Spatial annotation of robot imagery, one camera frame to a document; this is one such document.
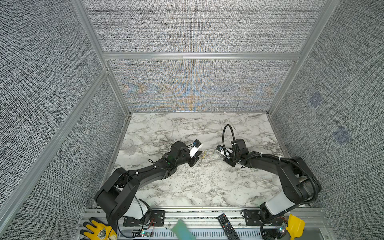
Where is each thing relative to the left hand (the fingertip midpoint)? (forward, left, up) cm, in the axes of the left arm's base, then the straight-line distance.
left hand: (200, 152), depth 84 cm
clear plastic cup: (+14, +47, -9) cm, 49 cm away
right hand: (+5, -18, -10) cm, 21 cm away
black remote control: (-36, -10, -10) cm, 39 cm away
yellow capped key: (+5, -3, -13) cm, 14 cm away
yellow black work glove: (-33, +49, -10) cm, 60 cm away
